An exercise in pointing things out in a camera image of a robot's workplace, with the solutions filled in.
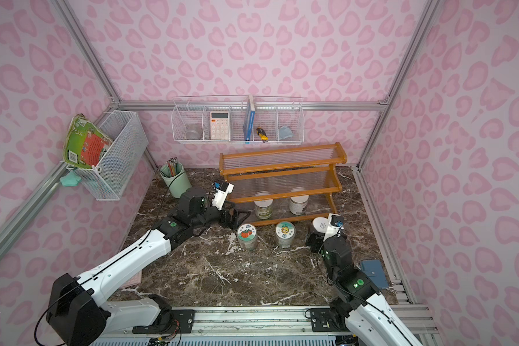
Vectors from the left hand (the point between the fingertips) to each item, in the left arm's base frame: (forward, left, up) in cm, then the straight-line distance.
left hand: (241, 204), depth 76 cm
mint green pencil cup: (+22, +34, -15) cm, 43 cm away
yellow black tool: (+34, -7, +4) cm, 35 cm away
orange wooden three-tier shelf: (+29, -19, -25) cm, 43 cm away
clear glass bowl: (+35, +24, +3) cm, 43 cm away
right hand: (-5, -28, -6) cm, 29 cm away
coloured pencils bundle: (+27, +34, -8) cm, 44 cm away
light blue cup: (+40, -17, +1) cm, 44 cm away
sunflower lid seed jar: (-3, -16, -16) cm, 23 cm away
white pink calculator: (+37, +11, +7) cm, 39 cm away
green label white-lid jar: (+8, -8, -15) cm, 19 cm away
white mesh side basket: (+5, +44, +9) cm, 45 cm away
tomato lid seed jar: (-4, -1, -16) cm, 17 cm away
